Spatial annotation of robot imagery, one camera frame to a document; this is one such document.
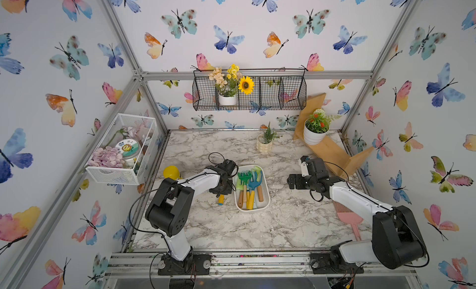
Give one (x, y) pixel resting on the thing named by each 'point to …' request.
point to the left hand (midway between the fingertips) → (226, 188)
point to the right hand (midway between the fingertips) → (298, 178)
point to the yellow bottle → (171, 172)
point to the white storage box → (261, 204)
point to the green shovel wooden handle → (258, 170)
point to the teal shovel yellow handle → (252, 185)
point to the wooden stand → (330, 152)
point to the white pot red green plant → (317, 126)
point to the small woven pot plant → (264, 140)
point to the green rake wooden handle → (245, 177)
